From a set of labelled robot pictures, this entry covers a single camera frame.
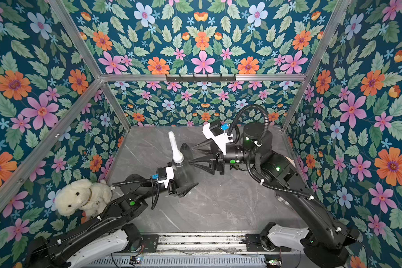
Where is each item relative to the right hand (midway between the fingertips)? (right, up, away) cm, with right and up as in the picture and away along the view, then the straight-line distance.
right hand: (197, 148), depth 49 cm
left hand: (-2, -9, +9) cm, 13 cm away
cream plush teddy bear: (-54, -21, +23) cm, 62 cm away
